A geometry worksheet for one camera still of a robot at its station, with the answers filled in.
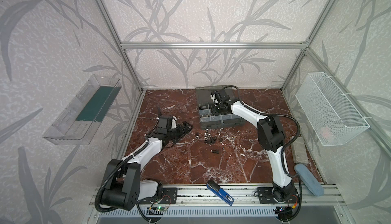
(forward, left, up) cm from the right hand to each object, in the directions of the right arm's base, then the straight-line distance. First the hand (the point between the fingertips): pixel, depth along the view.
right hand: (214, 105), depth 101 cm
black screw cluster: (-22, +2, -6) cm, 23 cm away
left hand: (-18, +14, +3) cm, 23 cm away
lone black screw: (-28, +1, -8) cm, 30 cm away
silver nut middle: (-21, +6, -7) cm, 23 cm away
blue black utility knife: (-50, -1, -4) cm, 50 cm away
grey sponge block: (-29, -48, -6) cm, 57 cm away
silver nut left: (-20, +11, -7) cm, 24 cm away
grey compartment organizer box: (-6, +4, -6) cm, 10 cm away
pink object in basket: (-27, -53, +13) cm, 61 cm away
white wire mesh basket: (-28, -48, +26) cm, 61 cm away
